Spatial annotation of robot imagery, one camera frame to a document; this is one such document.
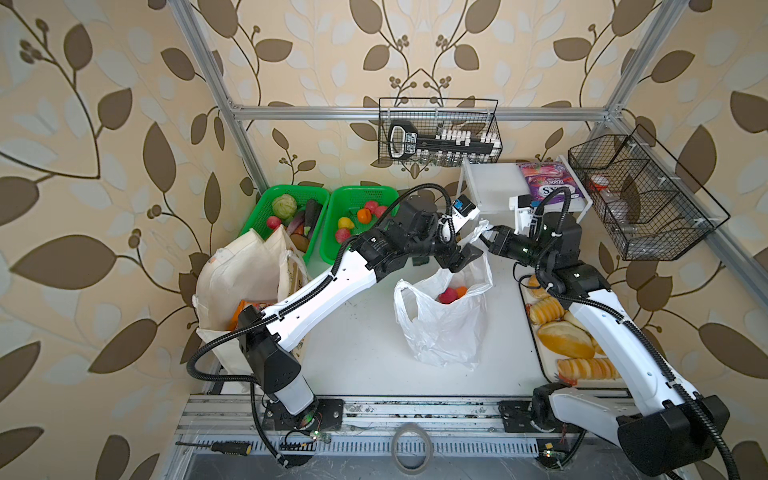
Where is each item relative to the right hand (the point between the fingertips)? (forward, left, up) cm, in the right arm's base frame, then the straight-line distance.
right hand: (478, 232), depth 71 cm
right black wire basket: (+4, -44, +2) cm, 44 cm away
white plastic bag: (-16, +8, -12) cm, 21 cm away
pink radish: (+32, +65, -28) cm, 78 cm away
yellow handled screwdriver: (-38, +60, -31) cm, 78 cm away
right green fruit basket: (+39, +37, -31) cm, 62 cm away
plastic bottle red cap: (+15, -37, +1) cm, 40 cm away
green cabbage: (+36, +61, -24) cm, 75 cm away
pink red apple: (-4, +5, -24) cm, 24 cm away
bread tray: (-19, -26, -29) cm, 43 cm away
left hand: (-5, +3, +4) cm, 7 cm away
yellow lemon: (+30, +38, -27) cm, 55 cm away
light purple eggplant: (+31, +56, -27) cm, 70 cm away
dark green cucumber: (+33, +51, -26) cm, 66 cm away
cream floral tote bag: (+1, +59, -14) cm, 60 cm away
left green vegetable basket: (+38, +57, -28) cm, 74 cm away
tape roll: (-35, +16, -35) cm, 52 cm away
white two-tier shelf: (+16, -7, +1) cm, 18 cm away
